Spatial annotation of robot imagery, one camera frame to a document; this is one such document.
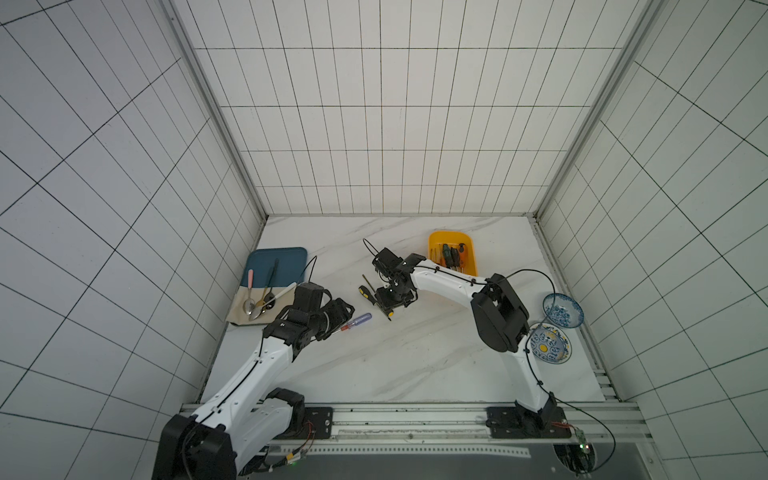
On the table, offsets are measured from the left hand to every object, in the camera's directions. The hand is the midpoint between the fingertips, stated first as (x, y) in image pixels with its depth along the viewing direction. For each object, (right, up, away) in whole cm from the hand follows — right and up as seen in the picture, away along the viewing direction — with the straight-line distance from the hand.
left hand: (345, 319), depth 83 cm
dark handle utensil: (-26, +4, +12) cm, 29 cm away
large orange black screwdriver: (+39, +16, +21) cm, 47 cm away
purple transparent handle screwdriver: (+3, -3, +7) cm, 8 cm away
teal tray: (-23, +12, +20) cm, 33 cm away
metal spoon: (-29, 0, +9) cm, 31 cm away
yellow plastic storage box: (+37, +19, +24) cm, 47 cm away
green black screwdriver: (+34, +16, +22) cm, 43 cm away
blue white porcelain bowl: (+68, 0, +9) cm, 68 cm away
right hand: (+8, +1, +9) cm, 13 cm away
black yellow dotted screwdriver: (+5, +8, +17) cm, 20 cm away
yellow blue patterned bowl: (+60, -8, +3) cm, 61 cm away
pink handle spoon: (-33, +2, +11) cm, 35 cm away
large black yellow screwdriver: (+5, +5, +12) cm, 14 cm away
